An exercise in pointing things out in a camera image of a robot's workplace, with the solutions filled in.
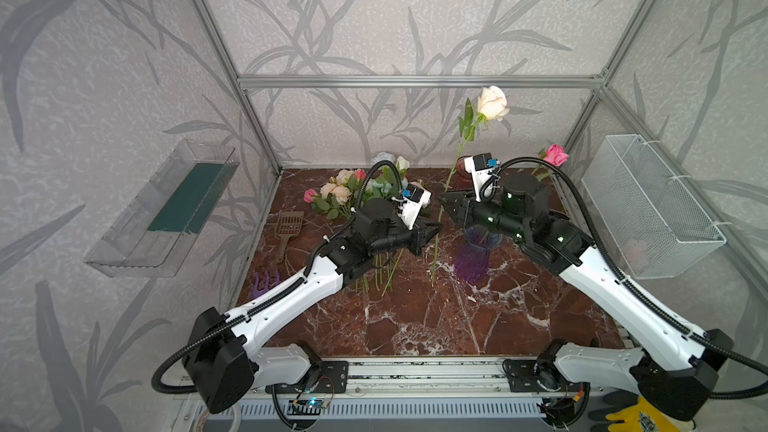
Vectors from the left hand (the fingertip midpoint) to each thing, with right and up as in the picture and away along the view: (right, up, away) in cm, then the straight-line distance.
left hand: (446, 220), depth 68 cm
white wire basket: (+43, -1, -7) cm, 44 cm away
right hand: (-1, +8, -3) cm, 8 cm away
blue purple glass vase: (+12, -14, +24) cm, 30 cm away
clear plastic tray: (-65, -4, -5) cm, 65 cm away
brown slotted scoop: (-50, -5, +36) cm, 62 cm away
